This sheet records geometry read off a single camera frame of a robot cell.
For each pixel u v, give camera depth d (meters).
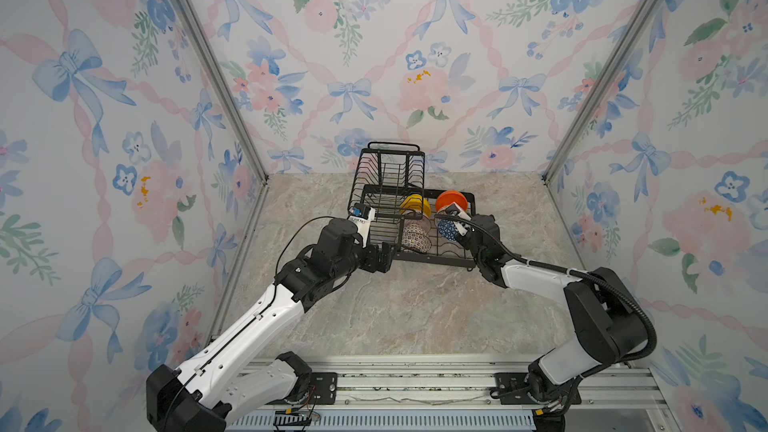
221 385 0.41
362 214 0.63
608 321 0.45
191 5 0.76
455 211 0.80
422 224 1.00
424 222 1.00
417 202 1.07
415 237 0.98
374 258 0.63
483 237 0.70
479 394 0.75
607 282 0.48
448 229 0.95
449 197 1.03
